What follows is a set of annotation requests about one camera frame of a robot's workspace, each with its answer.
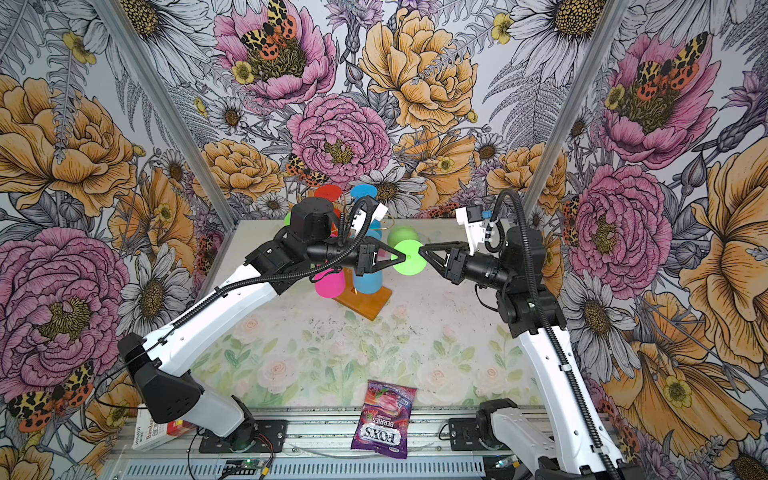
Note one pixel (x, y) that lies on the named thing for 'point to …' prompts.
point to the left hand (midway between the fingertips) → (400, 266)
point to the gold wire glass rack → (368, 303)
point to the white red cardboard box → (149, 434)
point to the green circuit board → (246, 466)
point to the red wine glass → (330, 191)
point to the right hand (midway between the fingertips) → (421, 257)
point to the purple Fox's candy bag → (383, 421)
